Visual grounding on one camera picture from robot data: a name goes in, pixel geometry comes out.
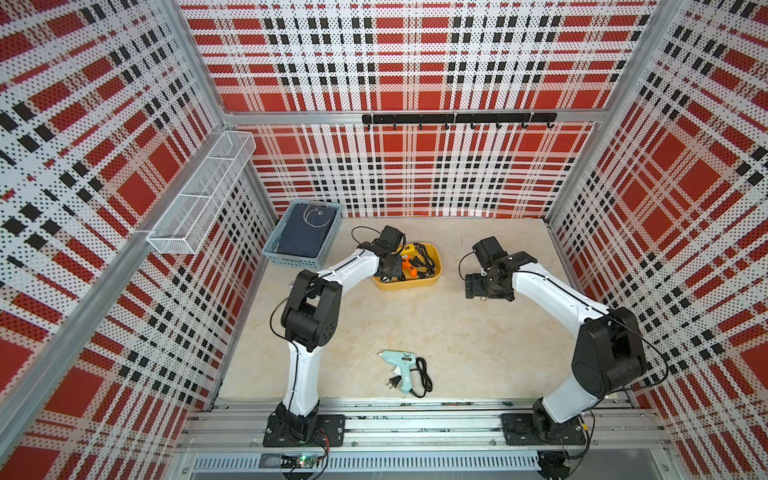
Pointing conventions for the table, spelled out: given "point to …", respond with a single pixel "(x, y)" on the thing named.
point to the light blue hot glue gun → (413, 376)
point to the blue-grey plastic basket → (304, 234)
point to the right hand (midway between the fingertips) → (487, 289)
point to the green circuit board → (299, 461)
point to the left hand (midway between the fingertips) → (395, 267)
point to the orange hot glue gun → (410, 267)
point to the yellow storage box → (421, 264)
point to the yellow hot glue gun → (409, 249)
